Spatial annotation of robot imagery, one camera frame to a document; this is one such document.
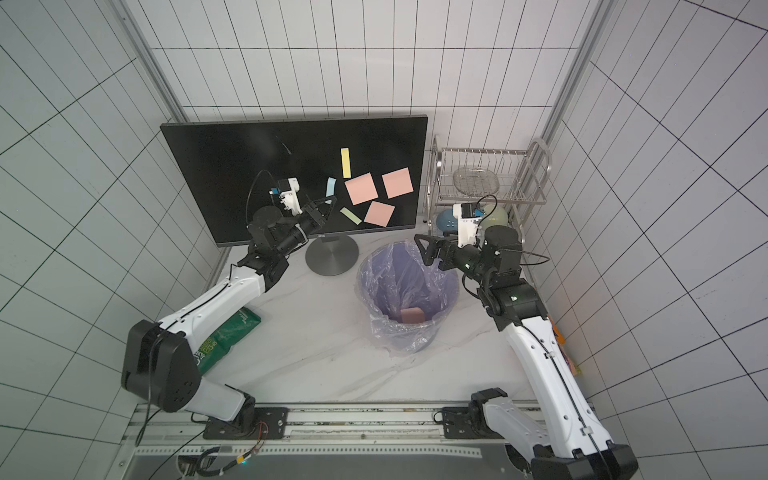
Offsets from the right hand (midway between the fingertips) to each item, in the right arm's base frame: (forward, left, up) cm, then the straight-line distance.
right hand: (418, 235), depth 67 cm
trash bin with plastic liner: (-2, +1, -28) cm, 29 cm away
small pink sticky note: (-5, 0, -31) cm, 31 cm away
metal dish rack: (+31, -26, -8) cm, 41 cm away
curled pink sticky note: (+17, +16, -1) cm, 23 cm away
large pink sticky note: (+20, +6, -1) cm, 21 cm away
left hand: (+11, +21, -1) cm, 24 cm away
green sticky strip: (+15, +20, -10) cm, 27 cm away
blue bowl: (+32, -12, -28) cm, 44 cm away
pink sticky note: (+17, +11, -11) cm, 23 cm away
